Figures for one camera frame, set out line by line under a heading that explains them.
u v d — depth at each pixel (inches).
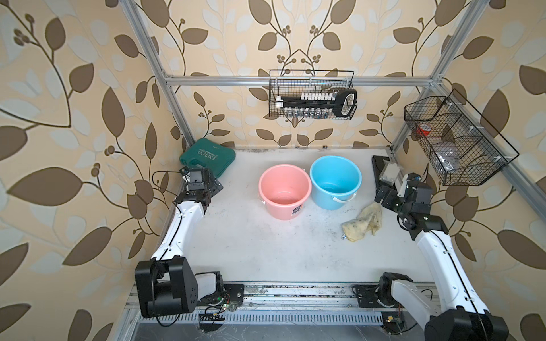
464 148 28.5
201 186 25.2
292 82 35.9
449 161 28.2
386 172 40.2
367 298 29.0
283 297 29.7
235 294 29.3
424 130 31.7
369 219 33.3
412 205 22.9
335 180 40.1
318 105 33.3
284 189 39.0
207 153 44.0
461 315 15.0
